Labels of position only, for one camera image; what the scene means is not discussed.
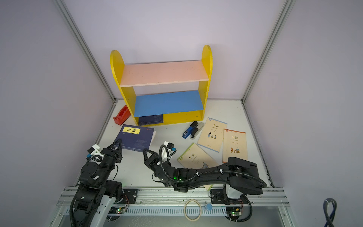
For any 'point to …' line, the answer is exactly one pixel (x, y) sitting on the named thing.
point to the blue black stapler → (191, 130)
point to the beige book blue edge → (213, 134)
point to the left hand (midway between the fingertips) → (121, 139)
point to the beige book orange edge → (234, 145)
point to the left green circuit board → (119, 210)
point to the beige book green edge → (195, 158)
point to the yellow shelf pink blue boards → (176, 91)
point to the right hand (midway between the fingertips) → (141, 154)
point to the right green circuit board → (233, 211)
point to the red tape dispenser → (124, 114)
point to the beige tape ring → (199, 216)
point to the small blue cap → (209, 206)
